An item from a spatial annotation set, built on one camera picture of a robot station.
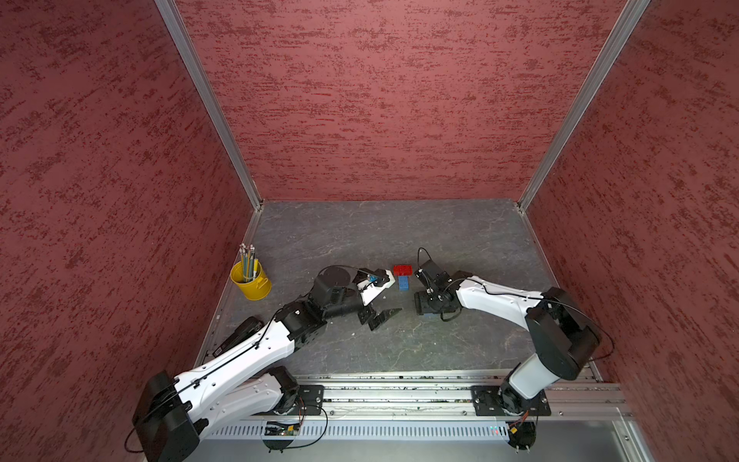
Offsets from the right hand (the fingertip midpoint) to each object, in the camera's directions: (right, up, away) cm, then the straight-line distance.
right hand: (428, 310), depth 90 cm
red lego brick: (-7, +12, +10) cm, 17 cm away
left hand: (-14, +9, -17) cm, 24 cm away
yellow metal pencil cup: (-54, +7, -2) cm, 55 cm away
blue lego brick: (-7, +8, +6) cm, 12 cm away
